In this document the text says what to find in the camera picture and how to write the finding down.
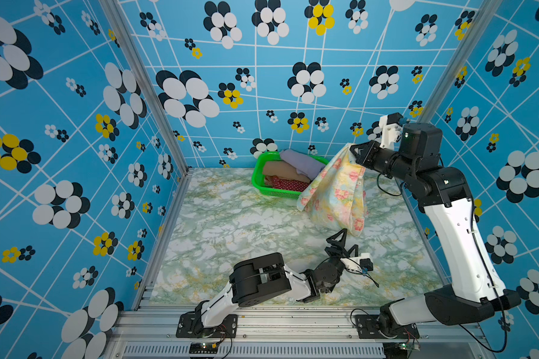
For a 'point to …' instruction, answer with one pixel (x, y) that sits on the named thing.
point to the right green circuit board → (395, 351)
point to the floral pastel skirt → (336, 192)
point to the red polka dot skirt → (280, 183)
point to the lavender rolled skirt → (305, 165)
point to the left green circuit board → (203, 348)
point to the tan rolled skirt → (281, 169)
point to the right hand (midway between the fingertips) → (354, 145)
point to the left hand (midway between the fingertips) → (350, 234)
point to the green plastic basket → (258, 175)
